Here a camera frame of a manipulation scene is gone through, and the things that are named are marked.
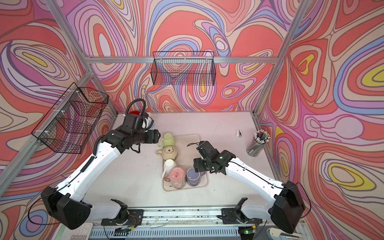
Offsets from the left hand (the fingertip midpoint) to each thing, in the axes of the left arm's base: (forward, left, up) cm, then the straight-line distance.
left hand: (156, 133), depth 77 cm
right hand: (-14, -24, -13) cm, 31 cm away
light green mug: (+5, -4, -14) cm, 16 cm away
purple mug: (-18, -19, -15) cm, 31 cm away
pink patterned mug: (-18, -11, -13) cm, 25 cm away
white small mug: (-10, -5, -17) cm, 20 cm away
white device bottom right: (-42, -57, -21) cm, 74 cm away
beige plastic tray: (-18, -25, -26) cm, 40 cm away
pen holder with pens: (+2, -59, -8) cm, 59 cm away
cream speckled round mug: (-2, -5, -16) cm, 17 cm away
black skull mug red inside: (+30, +23, -15) cm, 41 cm away
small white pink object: (+16, -52, -22) cm, 59 cm away
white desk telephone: (-41, +32, -23) cm, 57 cm away
